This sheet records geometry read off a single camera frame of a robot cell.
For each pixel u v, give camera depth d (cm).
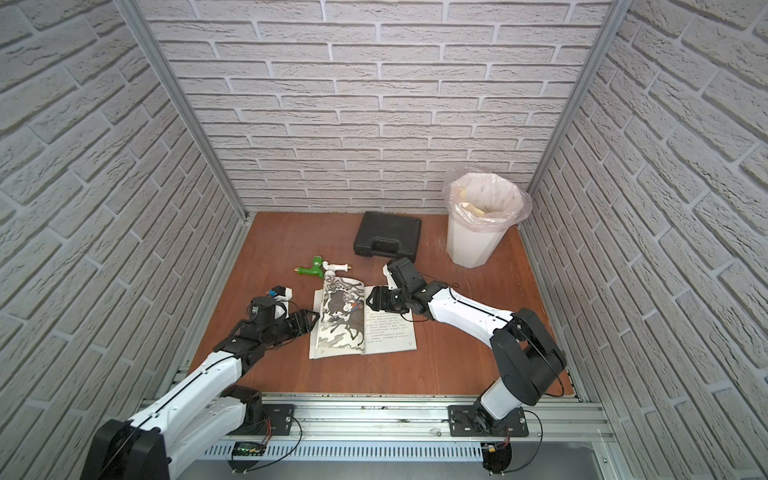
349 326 85
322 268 101
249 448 72
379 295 76
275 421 73
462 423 73
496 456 70
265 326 66
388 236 105
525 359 44
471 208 83
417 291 65
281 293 78
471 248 99
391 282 71
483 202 100
